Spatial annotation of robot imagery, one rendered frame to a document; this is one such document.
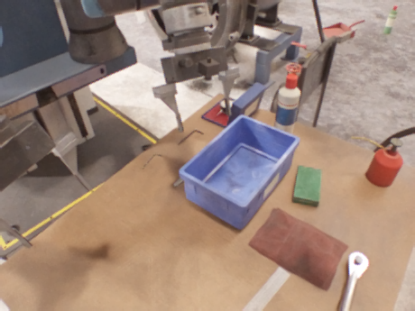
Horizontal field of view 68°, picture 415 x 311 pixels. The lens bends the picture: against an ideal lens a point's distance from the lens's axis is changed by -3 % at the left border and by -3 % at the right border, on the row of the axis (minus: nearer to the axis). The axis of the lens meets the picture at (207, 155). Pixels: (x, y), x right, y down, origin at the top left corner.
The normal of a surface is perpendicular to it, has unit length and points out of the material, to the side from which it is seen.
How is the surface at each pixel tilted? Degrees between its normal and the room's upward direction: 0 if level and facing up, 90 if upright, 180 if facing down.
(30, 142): 66
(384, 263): 0
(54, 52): 90
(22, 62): 90
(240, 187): 0
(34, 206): 0
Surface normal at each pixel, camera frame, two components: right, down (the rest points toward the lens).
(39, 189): -0.03, -0.73
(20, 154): 0.71, 0.08
